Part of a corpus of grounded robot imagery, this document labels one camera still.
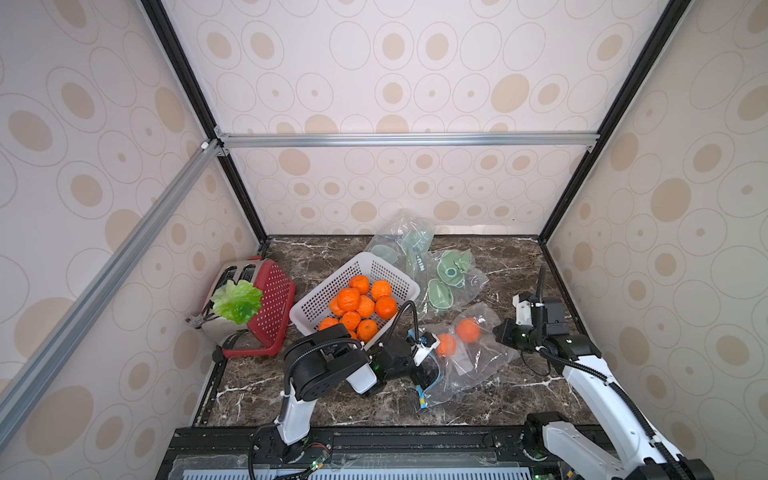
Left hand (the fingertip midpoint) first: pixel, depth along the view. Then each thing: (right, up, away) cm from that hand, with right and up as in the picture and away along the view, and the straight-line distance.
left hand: (444, 361), depth 86 cm
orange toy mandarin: (-26, +22, +14) cm, 37 cm away
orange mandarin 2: (-28, +12, +3) cm, 30 cm away
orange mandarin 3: (-23, +9, +2) cm, 25 cm away
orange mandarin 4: (+8, +8, +3) cm, 12 cm away
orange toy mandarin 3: (-23, +15, +8) cm, 29 cm away
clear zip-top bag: (-10, +37, +32) cm, 50 cm away
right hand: (+16, +10, -4) cm, 20 cm away
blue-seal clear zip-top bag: (+9, +3, +2) cm, 9 cm away
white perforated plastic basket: (-41, +13, +7) cm, 43 cm away
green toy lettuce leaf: (-55, +18, -8) cm, 59 cm away
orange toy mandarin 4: (-33, +15, +5) cm, 36 cm away
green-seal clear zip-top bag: (+7, +23, +19) cm, 31 cm away
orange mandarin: (-17, +15, +6) cm, 24 cm away
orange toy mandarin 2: (-19, +20, +11) cm, 30 cm away
